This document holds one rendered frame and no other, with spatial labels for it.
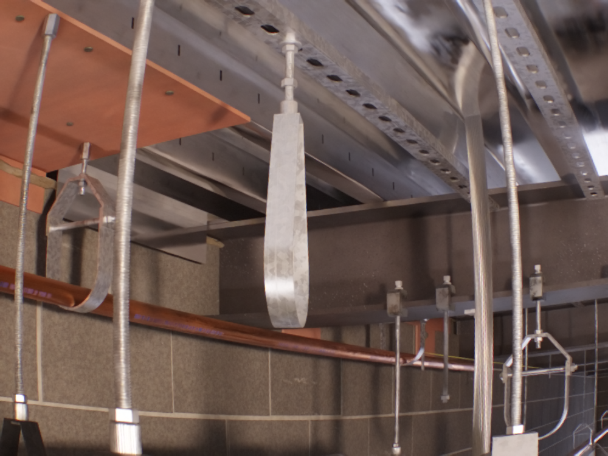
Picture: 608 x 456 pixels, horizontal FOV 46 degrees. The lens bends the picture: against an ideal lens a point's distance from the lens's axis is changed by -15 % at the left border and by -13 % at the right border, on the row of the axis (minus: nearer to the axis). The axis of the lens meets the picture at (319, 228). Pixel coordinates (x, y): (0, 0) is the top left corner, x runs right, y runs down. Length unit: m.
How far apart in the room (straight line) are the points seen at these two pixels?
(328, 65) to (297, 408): 1.33
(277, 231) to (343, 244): 0.94
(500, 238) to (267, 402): 0.74
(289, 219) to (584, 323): 2.69
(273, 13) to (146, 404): 0.96
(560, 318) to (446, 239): 1.83
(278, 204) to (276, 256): 0.05
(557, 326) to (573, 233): 1.86
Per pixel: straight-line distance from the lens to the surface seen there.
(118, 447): 0.40
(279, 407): 2.02
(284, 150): 0.78
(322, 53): 0.88
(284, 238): 0.73
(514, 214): 0.65
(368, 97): 1.00
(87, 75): 0.97
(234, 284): 1.79
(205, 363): 1.75
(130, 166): 0.42
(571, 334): 3.36
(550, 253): 1.54
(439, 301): 1.46
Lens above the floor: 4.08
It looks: 13 degrees up
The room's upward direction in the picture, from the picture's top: straight up
